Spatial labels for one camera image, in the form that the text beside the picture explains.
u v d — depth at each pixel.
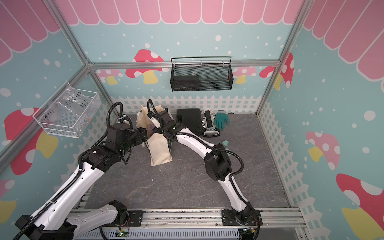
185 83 0.90
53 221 0.38
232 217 0.74
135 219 0.74
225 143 1.03
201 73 0.96
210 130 1.09
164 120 0.68
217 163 0.55
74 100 0.74
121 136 0.52
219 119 1.15
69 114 0.70
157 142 0.83
